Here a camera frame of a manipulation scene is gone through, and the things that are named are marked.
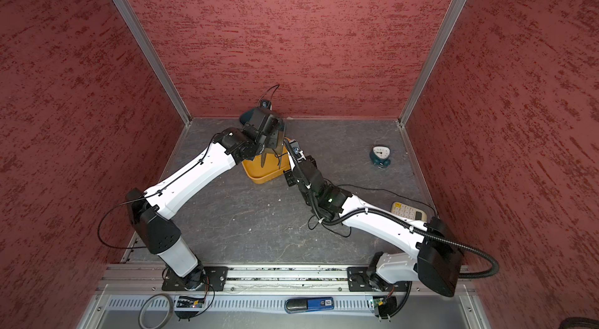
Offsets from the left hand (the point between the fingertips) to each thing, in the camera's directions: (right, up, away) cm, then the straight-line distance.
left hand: (266, 134), depth 79 cm
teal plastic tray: (-17, +10, +37) cm, 42 cm away
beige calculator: (+54, -30, +8) cm, 62 cm away
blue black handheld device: (+13, -50, -14) cm, 53 cm away
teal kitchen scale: (+48, -9, +24) cm, 54 cm away
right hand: (+9, -8, -4) cm, 13 cm away
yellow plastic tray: (-6, -16, +16) cm, 24 cm away
